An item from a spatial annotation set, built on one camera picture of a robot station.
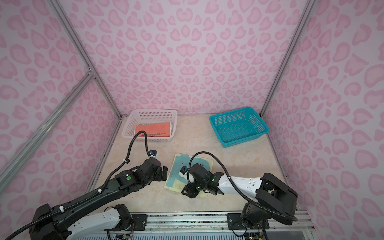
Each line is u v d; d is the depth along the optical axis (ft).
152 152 2.31
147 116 3.73
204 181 2.07
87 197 1.54
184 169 2.40
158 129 3.42
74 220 1.46
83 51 2.75
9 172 1.65
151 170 1.96
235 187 1.64
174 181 2.82
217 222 2.46
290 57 2.79
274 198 1.40
